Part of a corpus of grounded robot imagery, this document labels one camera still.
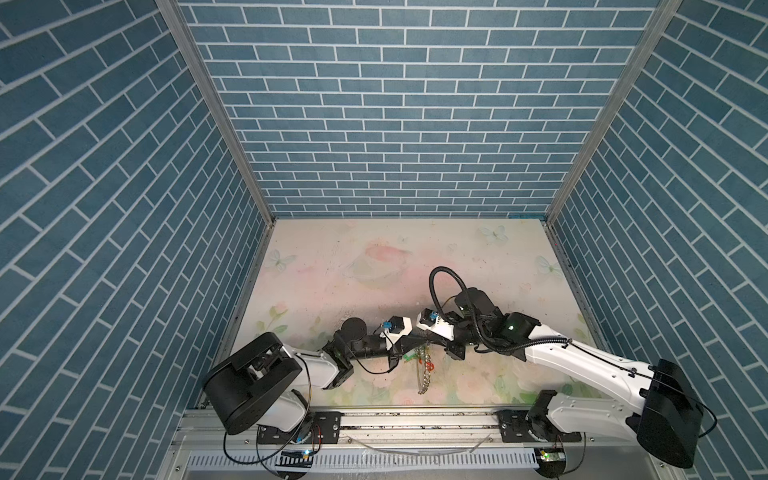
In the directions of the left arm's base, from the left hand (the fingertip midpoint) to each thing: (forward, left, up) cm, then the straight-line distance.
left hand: (422, 343), depth 75 cm
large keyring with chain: (-2, -3, -14) cm, 14 cm away
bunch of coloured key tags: (-1, -1, -7) cm, 7 cm away
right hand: (+3, -1, -1) cm, 3 cm away
